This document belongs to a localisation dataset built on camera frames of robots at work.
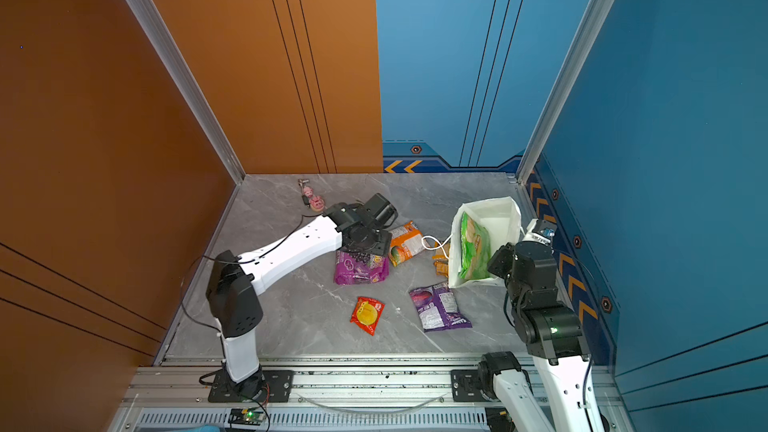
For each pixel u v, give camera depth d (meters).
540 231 0.55
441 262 0.95
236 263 0.48
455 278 0.72
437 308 0.82
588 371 0.40
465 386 0.72
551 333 0.42
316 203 1.09
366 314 0.83
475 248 0.74
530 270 0.45
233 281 0.50
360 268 0.89
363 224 0.60
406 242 0.96
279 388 0.73
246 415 0.71
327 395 0.74
